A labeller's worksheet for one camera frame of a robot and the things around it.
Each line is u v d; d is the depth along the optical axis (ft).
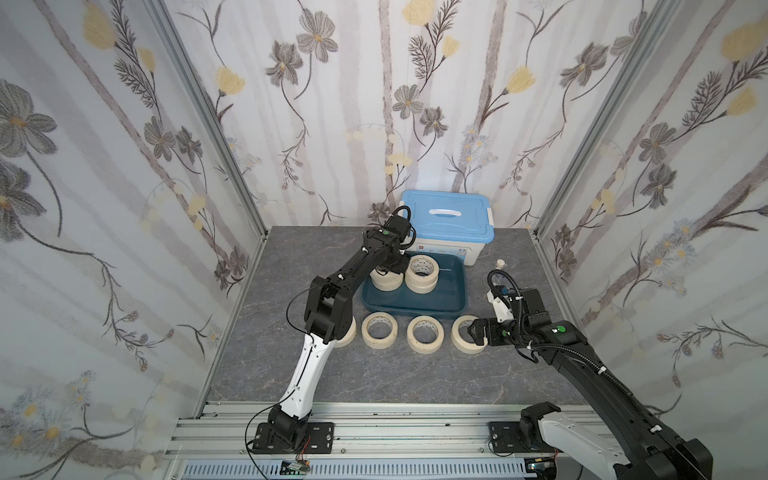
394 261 2.84
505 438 2.41
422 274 3.36
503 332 2.25
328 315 2.01
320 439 2.41
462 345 2.89
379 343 2.91
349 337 2.94
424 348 2.84
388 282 3.24
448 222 3.35
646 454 1.29
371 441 2.46
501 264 3.20
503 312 2.35
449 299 3.40
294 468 2.31
